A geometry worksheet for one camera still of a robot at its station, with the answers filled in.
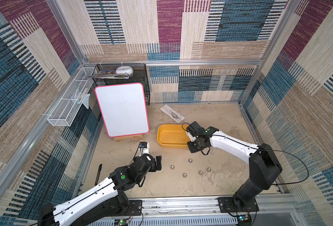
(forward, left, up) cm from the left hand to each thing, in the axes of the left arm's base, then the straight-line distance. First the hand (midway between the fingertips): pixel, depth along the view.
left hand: (155, 157), depth 77 cm
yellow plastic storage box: (+21, -10, -13) cm, 27 cm away
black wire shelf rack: (+56, +13, +13) cm, 59 cm away
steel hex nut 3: (-4, -26, -14) cm, 30 cm away
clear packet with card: (+42, -10, -12) cm, 45 cm away
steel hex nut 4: (-2, -31, -14) cm, 34 cm away
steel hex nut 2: (+3, -21, -14) cm, 25 cm away
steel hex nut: (-5, -17, -15) cm, 23 cm away
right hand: (+9, -21, -7) cm, 24 cm away
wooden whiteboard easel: (+18, +19, -10) cm, 28 cm away
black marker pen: (0, +35, -14) cm, 38 cm away
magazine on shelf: (+48, +30, +20) cm, 60 cm away
